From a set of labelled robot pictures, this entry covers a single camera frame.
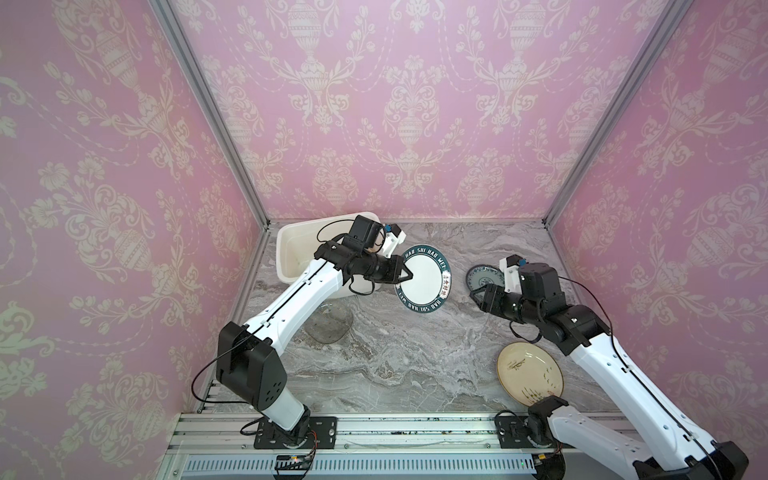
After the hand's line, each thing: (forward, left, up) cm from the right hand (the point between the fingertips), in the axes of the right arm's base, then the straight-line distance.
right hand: (477, 295), depth 75 cm
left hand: (+4, +16, +3) cm, 17 cm away
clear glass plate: (+5, +41, -21) cm, 47 cm away
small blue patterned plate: (+21, -11, -21) cm, 32 cm away
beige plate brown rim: (-13, -16, -21) cm, 30 cm away
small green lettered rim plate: (+7, +10, -1) cm, 13 cm away
